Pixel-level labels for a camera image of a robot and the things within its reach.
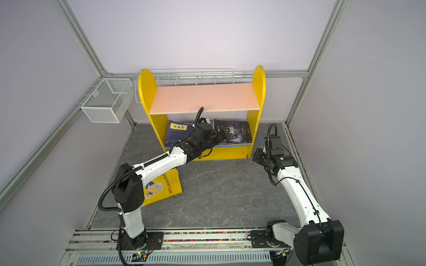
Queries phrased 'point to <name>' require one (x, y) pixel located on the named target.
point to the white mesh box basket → (110, 101)
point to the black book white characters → (240, 131)
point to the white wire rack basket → (166, 77)
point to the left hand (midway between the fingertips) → (227, 134)
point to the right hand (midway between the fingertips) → (258, 156)
